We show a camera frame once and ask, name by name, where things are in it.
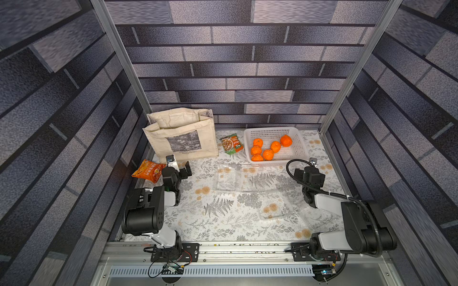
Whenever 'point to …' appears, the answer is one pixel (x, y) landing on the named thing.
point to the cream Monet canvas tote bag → (182, 132)
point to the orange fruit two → (257, 157)
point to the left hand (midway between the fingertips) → (180, 161)
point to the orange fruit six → (256, 149)
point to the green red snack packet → (232, 144)
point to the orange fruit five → (275, 146)
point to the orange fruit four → (268, 154)
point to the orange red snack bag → (149, 170)
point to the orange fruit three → (257, 142)
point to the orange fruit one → (285, 140)
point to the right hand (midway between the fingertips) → (308, 170)
